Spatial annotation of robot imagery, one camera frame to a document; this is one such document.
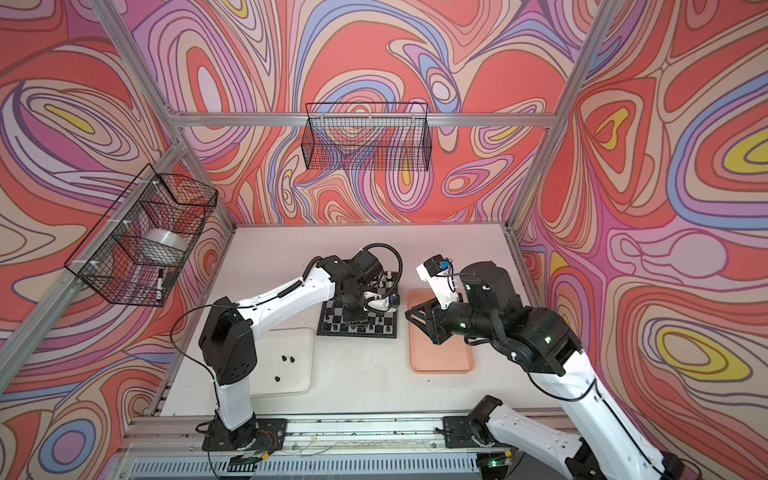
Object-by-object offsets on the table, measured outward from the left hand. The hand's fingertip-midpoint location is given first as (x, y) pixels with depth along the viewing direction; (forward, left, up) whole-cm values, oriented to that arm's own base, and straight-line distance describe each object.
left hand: (368, 309), depth 85 cm
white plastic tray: (-12, +24, -10) cm, 29 cm away
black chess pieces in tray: (-16, +25, -10) cm, 31 cm away
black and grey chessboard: (-1, -3, -8) cm, 9 cm away
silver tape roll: (+8, +50, +21) cm, 55 cm away
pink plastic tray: (-10, -25, -10) cm, 29 cm away
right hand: (-14, -11, +21) cm, 28 cm away
